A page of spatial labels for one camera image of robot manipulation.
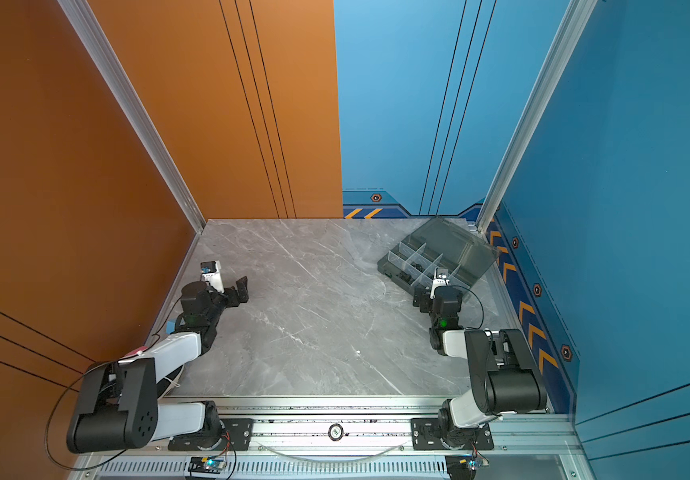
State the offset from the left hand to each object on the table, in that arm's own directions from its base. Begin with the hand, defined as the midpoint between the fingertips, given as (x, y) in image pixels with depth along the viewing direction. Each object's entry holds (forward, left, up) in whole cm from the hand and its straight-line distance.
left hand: (232, 276), depth 90 cm
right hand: (+1, -63, -5) cm, 63 cm away
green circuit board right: (-45, -63, -12) cm, 79 cm away
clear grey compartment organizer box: (+21, -73, -11) cm, 77 cm away
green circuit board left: (-45, -4, -13) cm, 47 cm away
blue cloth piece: (-11, +20, -12) cm, 25 cm away
